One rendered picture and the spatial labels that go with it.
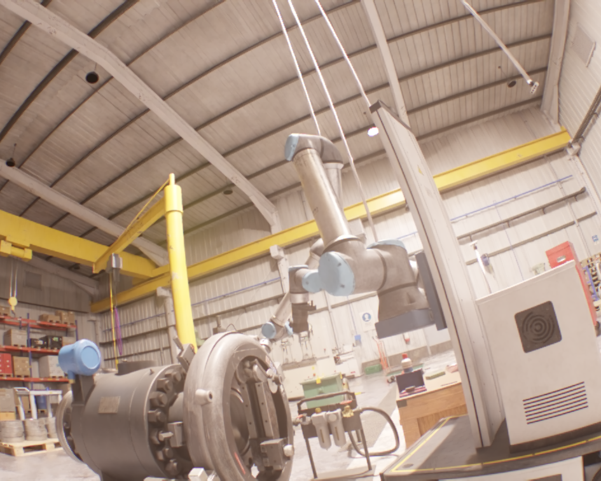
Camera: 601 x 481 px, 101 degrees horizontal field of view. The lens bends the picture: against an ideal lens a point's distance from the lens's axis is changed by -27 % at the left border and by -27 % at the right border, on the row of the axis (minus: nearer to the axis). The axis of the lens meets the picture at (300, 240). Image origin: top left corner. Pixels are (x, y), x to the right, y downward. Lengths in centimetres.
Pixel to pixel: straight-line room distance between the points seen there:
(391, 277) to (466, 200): 1168
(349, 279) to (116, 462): 123
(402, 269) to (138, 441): 118
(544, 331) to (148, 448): 140
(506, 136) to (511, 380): 1337
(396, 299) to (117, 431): 120
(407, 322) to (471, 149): 1272
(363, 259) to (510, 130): 1350
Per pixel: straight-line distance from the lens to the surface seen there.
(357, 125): 1192
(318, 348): 799
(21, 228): 1326
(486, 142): 1394
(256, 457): 149
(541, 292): 108
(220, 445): 114
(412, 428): 198
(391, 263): 118
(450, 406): 198
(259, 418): 147
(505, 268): 1230
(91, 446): 168
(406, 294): 118
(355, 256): 111
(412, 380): 213
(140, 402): 144
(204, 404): 114
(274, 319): 190
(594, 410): 116
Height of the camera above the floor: 79
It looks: 20 degrees up
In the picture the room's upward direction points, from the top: 13 degrees counter-clockwise
